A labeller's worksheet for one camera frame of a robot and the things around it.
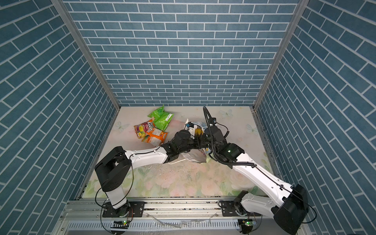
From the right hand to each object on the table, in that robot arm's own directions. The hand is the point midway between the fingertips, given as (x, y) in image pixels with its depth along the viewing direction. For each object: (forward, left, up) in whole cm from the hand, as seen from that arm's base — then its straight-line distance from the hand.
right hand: (203, 135), depth 77 cm
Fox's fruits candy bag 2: (+8, +32, -17) cm, 37 cm away
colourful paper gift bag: (-4, +2, -16) cm, 16 cm away
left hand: (0, -4, -5) cm, 7 cm away
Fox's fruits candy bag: (+14, +43, -18) cm, 49 cm away
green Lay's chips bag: (+23, +31, -14) cm, 41 cm away
